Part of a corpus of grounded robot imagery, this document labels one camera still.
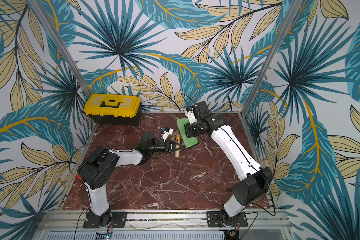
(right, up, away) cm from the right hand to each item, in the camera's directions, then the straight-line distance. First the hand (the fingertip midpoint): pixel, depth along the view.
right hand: (187, 130), depth 78 cm
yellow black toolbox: (-44, +14, +20) cm, 50 cm away
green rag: (+1, -6, -2) cm, 6 cm away
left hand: (-2, -10, +3) cm, 11 cm away
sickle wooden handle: (-5, -8, +4) cm, 11 cm away
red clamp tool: (-39, -15, -26) cm, 49 cm away
